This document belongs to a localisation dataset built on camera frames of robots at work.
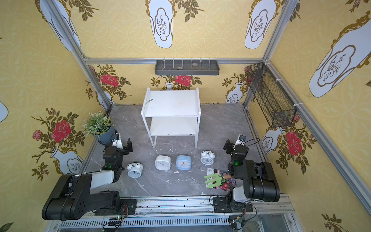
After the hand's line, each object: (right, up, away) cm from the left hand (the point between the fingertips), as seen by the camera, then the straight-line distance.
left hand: (122, 139), depth 89 cm
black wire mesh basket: (+92, +18, -7) cm, 94 cm away
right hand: (+71, -1, +3) cm, 71 cm away
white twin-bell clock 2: (+52, -10, -6) cm, 53 cm away
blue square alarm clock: (+38, -12, -6) cm, 40 cm away
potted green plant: (-12, +9, -5) cm, 16 cm away
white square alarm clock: (+26, -13, -6) cm, 30 cm away
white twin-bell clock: (+11, -16, -9) cm, 21 cm away
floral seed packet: (+63, -24, -7) cm, 68 cm away
